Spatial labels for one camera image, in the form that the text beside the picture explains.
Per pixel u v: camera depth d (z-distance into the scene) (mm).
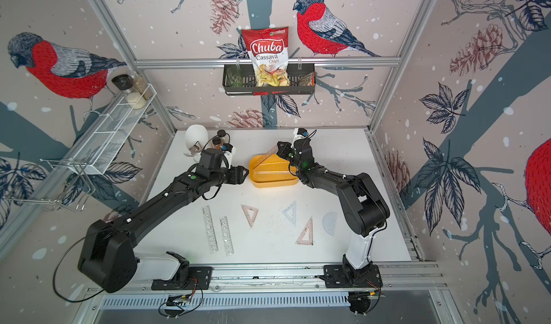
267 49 812
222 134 1065
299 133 842
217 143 1037
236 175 744
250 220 876
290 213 899
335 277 730
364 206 489
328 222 858
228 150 747
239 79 923
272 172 1007
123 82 777
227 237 835
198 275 733
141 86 856
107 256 406
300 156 724
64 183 613
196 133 1009
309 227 856
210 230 854
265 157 951
